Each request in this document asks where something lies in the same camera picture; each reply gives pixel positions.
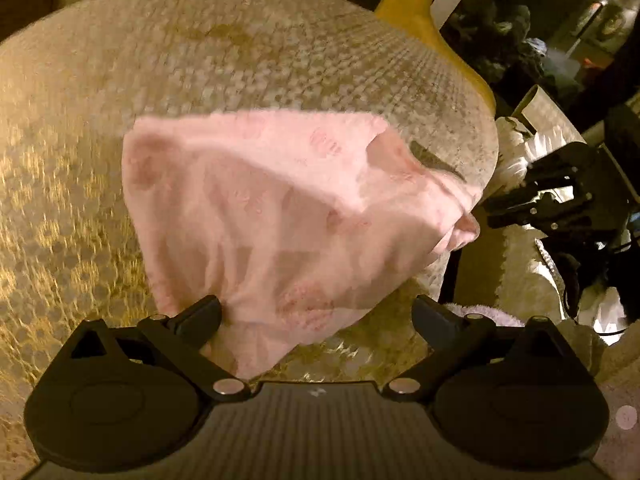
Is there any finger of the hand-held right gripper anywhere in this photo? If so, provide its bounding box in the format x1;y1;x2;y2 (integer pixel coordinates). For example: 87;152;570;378
484;192;576;236
522;142;601;183

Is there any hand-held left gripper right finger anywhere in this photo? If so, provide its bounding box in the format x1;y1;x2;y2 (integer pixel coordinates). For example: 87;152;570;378
384;294;568;403

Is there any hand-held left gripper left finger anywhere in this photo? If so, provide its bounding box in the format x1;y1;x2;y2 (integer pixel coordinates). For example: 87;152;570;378
72;295;249;403

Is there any pink printed shirt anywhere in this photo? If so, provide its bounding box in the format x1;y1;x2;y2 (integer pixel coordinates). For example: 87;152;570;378
121;110;482;380

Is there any pale pink fluffy cloth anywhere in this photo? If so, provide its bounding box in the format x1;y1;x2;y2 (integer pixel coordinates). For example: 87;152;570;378
442;301;526;330

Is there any white fluffy item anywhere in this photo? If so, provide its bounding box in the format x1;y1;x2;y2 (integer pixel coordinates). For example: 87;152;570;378
492;116;548;188

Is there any cream cloth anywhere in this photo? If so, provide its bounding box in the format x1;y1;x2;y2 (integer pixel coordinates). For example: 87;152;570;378
457;225;568;321

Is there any pale patterned cloth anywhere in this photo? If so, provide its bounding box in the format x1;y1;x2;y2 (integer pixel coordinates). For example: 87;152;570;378
592;332;640;480

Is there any yellow chair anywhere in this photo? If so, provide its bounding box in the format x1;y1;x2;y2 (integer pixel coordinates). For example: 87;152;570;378
374;0;497;118

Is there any gold lace tablecloth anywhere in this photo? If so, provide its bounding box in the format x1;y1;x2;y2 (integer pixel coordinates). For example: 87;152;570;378
0;0;501;480

